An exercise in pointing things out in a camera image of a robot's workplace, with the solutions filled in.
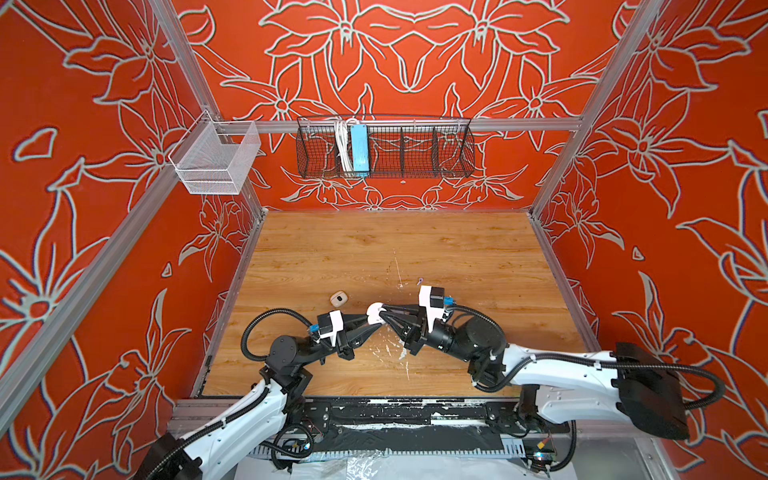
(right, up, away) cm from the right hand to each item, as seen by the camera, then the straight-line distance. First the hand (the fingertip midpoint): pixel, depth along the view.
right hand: (379, 316), depth 59 cm
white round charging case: (-1, 0, +2) cm, 2 cm away
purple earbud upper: (+14, +1, +38) cm, 41 cm away
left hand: (-1, -2, +3) cm, 4 cm away
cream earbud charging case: (-13, -3, +33) cm, 36 cm away
